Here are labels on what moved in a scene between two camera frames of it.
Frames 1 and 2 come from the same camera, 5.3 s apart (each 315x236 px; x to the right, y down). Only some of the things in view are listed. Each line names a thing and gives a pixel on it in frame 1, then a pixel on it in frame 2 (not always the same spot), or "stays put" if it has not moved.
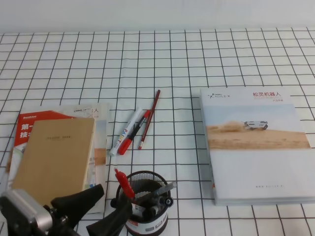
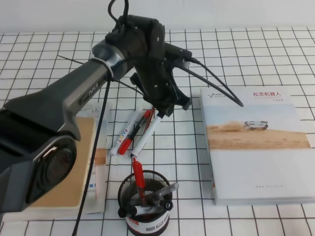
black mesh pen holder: (152, 198) stays put
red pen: (127, 185) → (138, 170)
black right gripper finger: (112, 224) → (159, 107)
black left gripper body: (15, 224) → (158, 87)
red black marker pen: (126, 143) stays put
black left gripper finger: (73, 207) → (169, 110)
